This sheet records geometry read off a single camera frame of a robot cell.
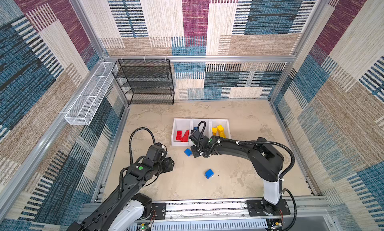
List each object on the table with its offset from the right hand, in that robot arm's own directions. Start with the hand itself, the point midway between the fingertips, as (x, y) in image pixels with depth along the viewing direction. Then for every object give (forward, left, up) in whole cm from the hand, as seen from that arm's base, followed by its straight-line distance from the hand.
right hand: (197, 151), depth 91 cm
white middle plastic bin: (+12, -7, +3) cm, 15 cm away
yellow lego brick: (+14, -12, +1) cm, 18 cm away
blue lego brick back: (0, +5, 0) cm, 5 cm away
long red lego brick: (+13, +11, -1) cm, 17 cm away
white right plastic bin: (+18, -20, +2) cm, 27 cm away
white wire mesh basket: (+20, +70, +16) cm, 74 cm away
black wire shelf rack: (+48, +35, +16) cm, 61 cm away
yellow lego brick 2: (+15, -16, +1) cm, 22 cm away
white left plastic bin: (+24, +9, -5) cm, 26 cm away
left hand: (-9, +14, +7) cm, 18 cm away
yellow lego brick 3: (+12, -17, 0) cm, 21 cm away
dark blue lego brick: (+17, 0, +1) cm, 17 cm away
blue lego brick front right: (-13, -6, -1) cm, 14 cm away
